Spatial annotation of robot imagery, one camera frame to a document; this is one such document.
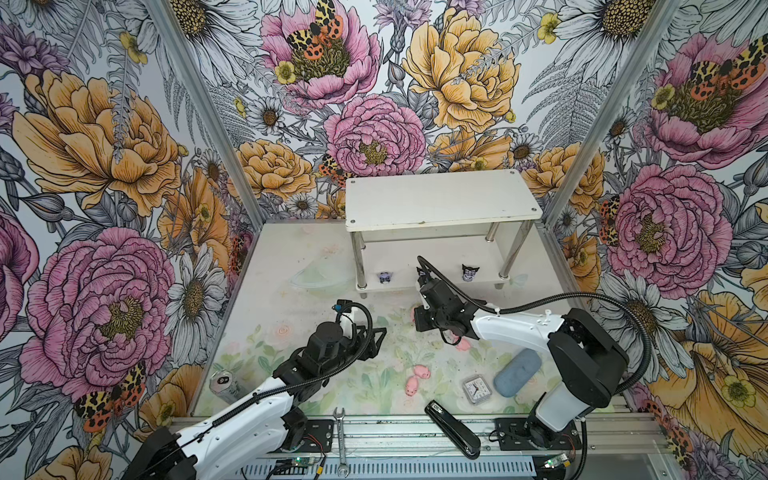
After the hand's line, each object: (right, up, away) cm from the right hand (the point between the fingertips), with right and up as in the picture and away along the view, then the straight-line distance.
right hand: (418, 325), depth 89 cm
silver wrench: (-19, -28, -19) cm, 39 cm away
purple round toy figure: (-10, +13, +5) cm, 18 cm away
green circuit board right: (+32, -28, -17) cm, 46 cm away
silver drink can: (-46, -9, -20) cm, 51 cm away
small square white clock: (+15, -14, -9) cm, 23 cm away
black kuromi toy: (+16, +15, +3) cm, 22 cm away
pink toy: (+13, -5, -1) cm, 14 cm away
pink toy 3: (-2, -14, -8) cm, 16 cm away
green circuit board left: (-28, -27, -18) cm, 43 cm away
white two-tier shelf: (+12, +28, -12) cm, 33 cm away
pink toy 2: (+1, -11, -6) cm, 13 cm away
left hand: (-12, -1, -8) cm, 15 cm away
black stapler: (+9, -21, -20) cm, 30 cm away
